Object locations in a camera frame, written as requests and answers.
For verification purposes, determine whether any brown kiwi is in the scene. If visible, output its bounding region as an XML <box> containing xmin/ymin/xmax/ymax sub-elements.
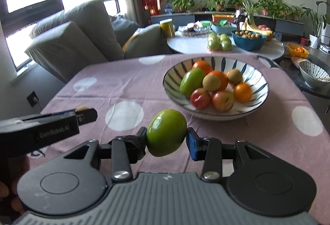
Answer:
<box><xmin>226</xmin><ymin>69</ymin><xmax>243</xmax><ymax>85</ymax></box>
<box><xmin>203</xmin><ymin>74</ymin><xmax>221</xmax><ymax>92</ymax></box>
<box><xmin>75</xmin><ymin>105</ymin><xmax>88</xmax><ymax>112</ymax></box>

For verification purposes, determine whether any green mango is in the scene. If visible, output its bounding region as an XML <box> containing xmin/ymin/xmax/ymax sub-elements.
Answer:
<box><xmin>147</xmin><ymin>109</ymin><xmax>187</xmax><ymax>157</ymax></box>
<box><xmin>180</xmin><ymin>68</ymin><xmax>205</xmax><ymax>98</ymax></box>

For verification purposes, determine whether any dark red apple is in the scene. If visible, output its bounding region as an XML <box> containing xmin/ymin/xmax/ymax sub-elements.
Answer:
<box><xmin>211</xmin><ymin>90</ymin><xmax>235</xmax><ymax>113</ymax></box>

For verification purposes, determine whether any small red apple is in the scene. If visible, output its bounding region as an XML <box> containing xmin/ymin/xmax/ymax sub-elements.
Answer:
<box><xmin>190</xmin><ymin>88</ymin><xmax>211</xmax><ymax>110</ymax></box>

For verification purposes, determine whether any orange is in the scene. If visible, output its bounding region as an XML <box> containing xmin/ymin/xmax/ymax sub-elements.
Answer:
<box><xmin>192</xmin><ymin>60</ymin><xmax>213</xmax><ymax>75</ymax></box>
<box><xmin>209</xmin><ymin>70</ymin><xmax>228</xmax><ymax>91</ymax></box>
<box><xmin>233</xmin><ymin>83</ymin><xmax>252</xmax><ymax>103</ymax></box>

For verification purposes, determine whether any pile of green fruits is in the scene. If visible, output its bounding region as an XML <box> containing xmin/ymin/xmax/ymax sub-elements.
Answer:
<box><xmin>207</xmin><ymin>32</ymin><xmax>233</xmax><ymax>52</ymax></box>

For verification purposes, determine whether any left hand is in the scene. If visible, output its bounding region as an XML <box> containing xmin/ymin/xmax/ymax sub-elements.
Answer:
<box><xmin>1</xmin><ymin>155</ymin><xmax>30</xmax><ymax>219</ymax></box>

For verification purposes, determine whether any blue striped white bowl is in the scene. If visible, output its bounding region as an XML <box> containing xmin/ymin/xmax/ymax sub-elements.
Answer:
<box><xmin>163</xmin><ymin>56</ymin><xmax>270</xmax><ymax>121</ymax></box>

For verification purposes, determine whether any grey sofa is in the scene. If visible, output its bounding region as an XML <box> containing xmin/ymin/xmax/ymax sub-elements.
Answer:
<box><xmin>25</xmin><ymin>0</ymin><xmax>171</xmax><ymax>83</ymax></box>

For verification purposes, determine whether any pink polka dot tablecloth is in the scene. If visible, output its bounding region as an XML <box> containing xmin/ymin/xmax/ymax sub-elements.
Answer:
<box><xmin>29</xmin><ymin>54</ymin><xmax>329</xmax><ymax>224</ymax></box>

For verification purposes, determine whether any round white coffee table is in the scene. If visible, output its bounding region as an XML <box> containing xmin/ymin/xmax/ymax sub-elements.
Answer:
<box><xmin>167</xmin><ymin>31</ymin><xmax>285</xmax><ymax>60</ymax></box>

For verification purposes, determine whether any blue bowl of nuts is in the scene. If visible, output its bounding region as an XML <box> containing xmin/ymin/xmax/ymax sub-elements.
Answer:
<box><xmin>231</xmin><ymin>30</ymin><xmax>267</xmax><ymax>52</ymax></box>

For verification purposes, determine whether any yellow jar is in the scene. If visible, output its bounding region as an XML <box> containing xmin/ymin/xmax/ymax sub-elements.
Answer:
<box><xmin>159</xmin><ymin>18</ymin><xmax>175</xmax><ymax>38</ymax></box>

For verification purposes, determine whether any teal snack tray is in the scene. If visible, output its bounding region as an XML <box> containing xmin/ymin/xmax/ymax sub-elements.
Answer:
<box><xmin>211</xmin><ymin>22</ymin><xmax>237</xmax><ymax>35</ymax></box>

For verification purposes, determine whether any small striped bowl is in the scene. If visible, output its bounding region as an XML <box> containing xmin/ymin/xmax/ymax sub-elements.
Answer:
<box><xmin>299</xmin><ymin>61</ymin><xmax>329</xmax><ymax>89</ymax></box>

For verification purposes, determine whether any orange basket of fruit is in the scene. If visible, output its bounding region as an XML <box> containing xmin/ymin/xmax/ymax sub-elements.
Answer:
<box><xmin>287</xmin><ymin>43</ymin><xmax>309</xmax><ymax>58</ymax></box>

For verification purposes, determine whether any tall potted plant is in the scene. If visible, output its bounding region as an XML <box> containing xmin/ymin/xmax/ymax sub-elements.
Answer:
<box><xmin>302</xmin><ymin>1</ymin><xmax>329</xmax><ymax>49</ymax></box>

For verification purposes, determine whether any wall power socket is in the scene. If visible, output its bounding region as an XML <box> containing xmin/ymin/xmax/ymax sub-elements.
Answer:
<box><xmin>26</xmin><ymin>91</ymin><xmax>39</xmax><ymax>107</ymax></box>

